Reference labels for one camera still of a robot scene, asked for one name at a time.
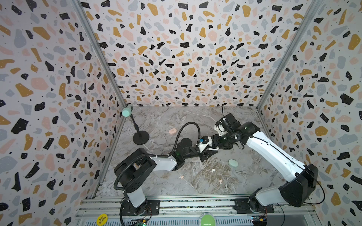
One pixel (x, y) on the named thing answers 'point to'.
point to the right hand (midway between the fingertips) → (211, 144)
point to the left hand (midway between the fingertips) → (218, 147)
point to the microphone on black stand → (141, 137)
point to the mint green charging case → (233, 163)
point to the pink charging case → (172, 131)
